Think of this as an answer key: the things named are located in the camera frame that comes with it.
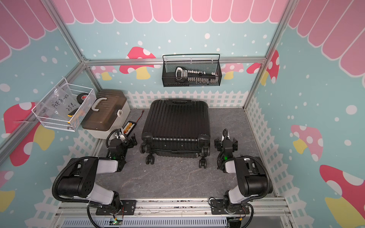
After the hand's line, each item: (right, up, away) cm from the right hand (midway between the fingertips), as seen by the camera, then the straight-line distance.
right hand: (226, 137), depth 94 cm
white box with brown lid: (-77, +19, +1) cm, 80 cm away
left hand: (-65, +1, 0) cm, 65 cm away
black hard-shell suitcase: (-31, +7, -13) cm, 34 cm away
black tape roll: (-86, +24, -14) cm, 90 cm away
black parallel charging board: (-70, +6, +12) cm, 71 cm away
